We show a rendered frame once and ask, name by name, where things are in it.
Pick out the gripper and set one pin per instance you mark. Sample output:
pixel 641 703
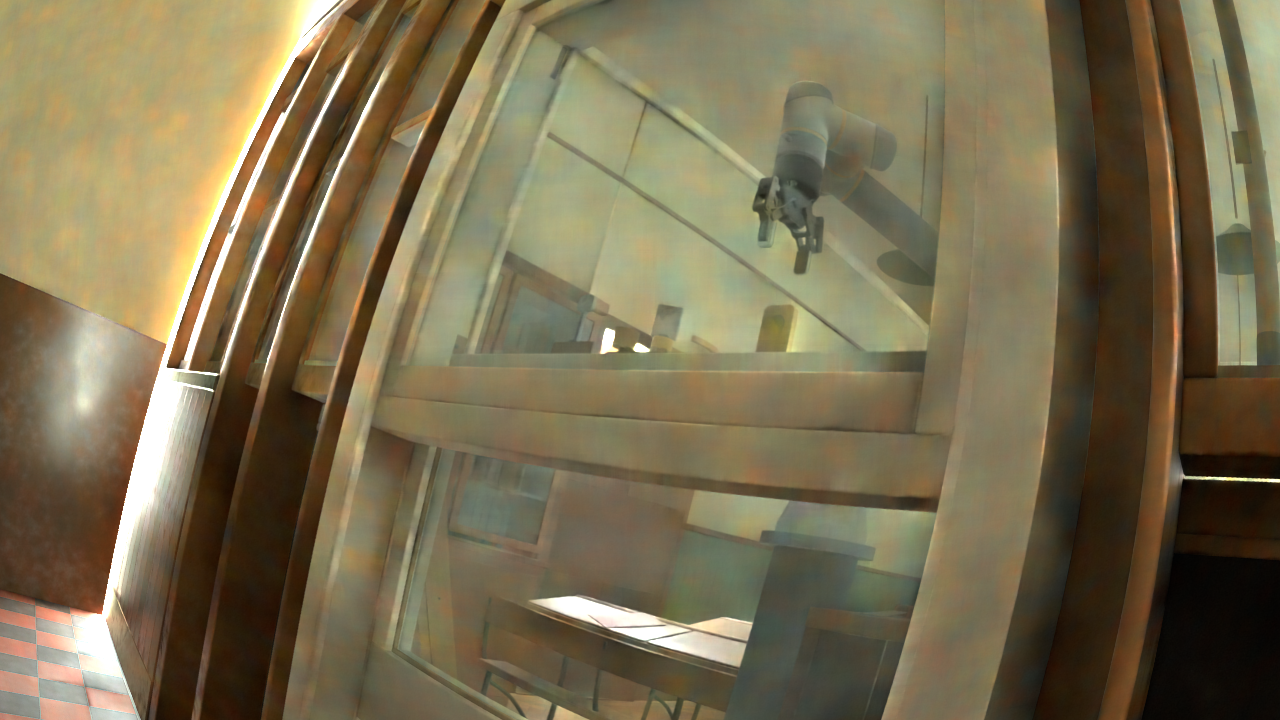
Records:
pixel 792 200

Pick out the brown wooden sash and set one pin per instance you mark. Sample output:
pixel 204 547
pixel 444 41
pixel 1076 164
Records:
pixel 415 560
pixel 650 410

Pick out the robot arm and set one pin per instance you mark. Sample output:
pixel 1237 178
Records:
pixel 810 130

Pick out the brown wooden window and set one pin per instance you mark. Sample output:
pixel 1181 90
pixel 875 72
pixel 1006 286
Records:
pixel 1230 420

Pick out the tan upright block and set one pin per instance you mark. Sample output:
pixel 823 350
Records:
pixel 668 328
pixel 776 330

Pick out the brown wooden table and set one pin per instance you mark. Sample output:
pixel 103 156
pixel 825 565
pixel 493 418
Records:
pixel 620 625

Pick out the brown wooden window frame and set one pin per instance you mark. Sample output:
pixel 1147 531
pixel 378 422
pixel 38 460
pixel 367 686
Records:
pixel 1120 300

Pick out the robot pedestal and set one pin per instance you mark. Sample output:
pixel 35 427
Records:
pixel 800 620

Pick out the dark brown wall panel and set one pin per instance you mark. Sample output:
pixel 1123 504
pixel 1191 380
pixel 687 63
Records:
pixel 70 440

